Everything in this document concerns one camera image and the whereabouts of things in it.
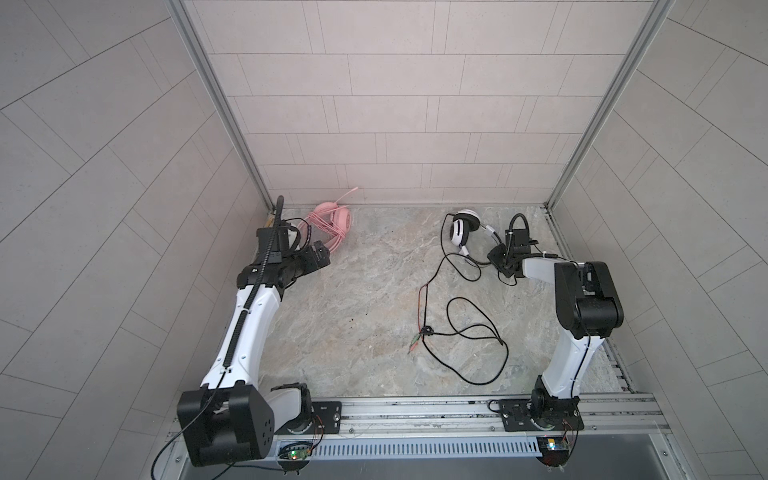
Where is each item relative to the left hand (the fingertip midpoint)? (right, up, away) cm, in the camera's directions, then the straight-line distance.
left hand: (322, 250), depth 80 cm
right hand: (+52, -3, +23) cm, 57 cm away
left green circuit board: (-1, -43, -16) cm, 46 cm away
